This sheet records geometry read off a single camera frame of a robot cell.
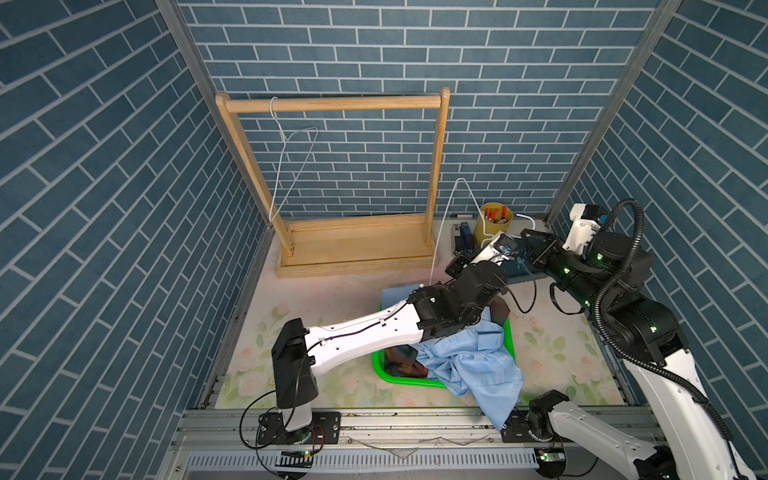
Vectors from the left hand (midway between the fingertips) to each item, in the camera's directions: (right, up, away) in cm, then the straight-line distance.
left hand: (487, 250), depth 67 cm
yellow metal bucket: (+13, +7, +38) cm, 41 cm away
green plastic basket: (-25, -28, +10) cm, 39 cm away
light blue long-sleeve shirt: (-2, -25, +2) cm, 26 cm away
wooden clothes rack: (-43, +1, +45) cm, 62 cm away
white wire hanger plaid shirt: (-57, +35, +29) cm, 73 cm away
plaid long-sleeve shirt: (-19, -28, +9) cm, 35 cm away
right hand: (+6, +4, -7) cm, 10 cm away
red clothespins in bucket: (+13, +11, +38) cm, 42 cm away
